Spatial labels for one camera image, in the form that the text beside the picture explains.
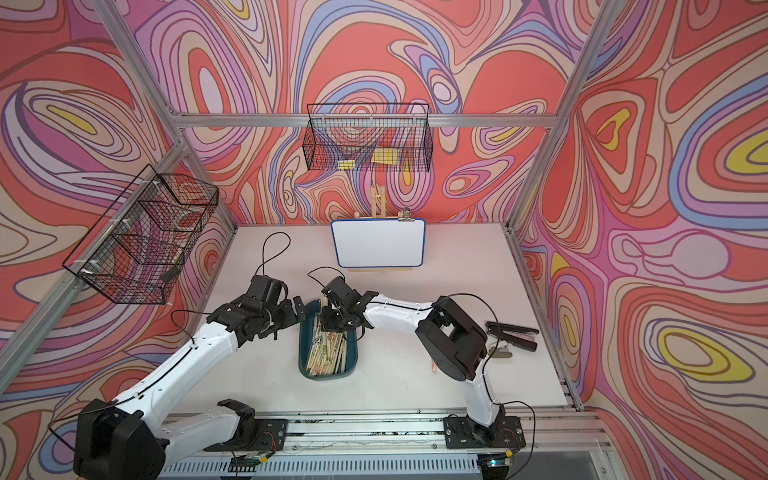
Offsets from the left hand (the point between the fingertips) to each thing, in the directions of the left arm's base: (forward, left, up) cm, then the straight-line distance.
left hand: (297, 314), depth 83 cm
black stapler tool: (-3, -66, -9) cm, 67 cm away
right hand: (-2, -7, -7) cm, 10 cm away
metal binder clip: (+24, -31, +16) cm, 42 cm away
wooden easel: (+50, -22, -2) cm, 55 cm away
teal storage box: (-8, -7, -8) cm, 14 cm away
